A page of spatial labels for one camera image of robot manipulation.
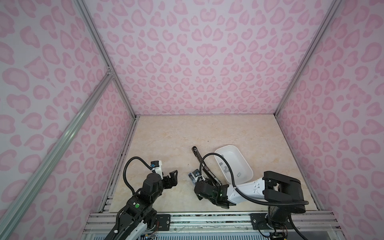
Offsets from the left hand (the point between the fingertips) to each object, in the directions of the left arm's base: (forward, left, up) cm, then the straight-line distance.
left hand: (171, 170), depth 79 cm
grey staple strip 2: (+2, -39, -12) cm, 41 cm away
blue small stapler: (-5, -12, 0) cm, 13 cm away
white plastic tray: (+4, -41, -12) cm, 43 cm away
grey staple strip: (+4, -32, -11) cm, 34 cm away
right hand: (-4, -13, -9) cm, 16 cm away
